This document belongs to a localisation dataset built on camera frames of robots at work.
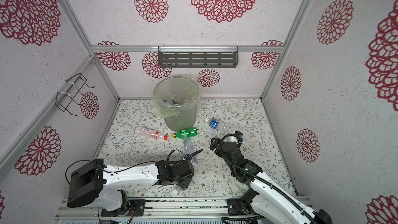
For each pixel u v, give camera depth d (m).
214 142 0.72
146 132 0.95
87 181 0.45
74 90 0.80
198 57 0.95
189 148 0.94
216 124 1.00
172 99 0.97
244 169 0.54
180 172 0.61
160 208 0.76
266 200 0.60
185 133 0.95
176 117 0.87
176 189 0.76
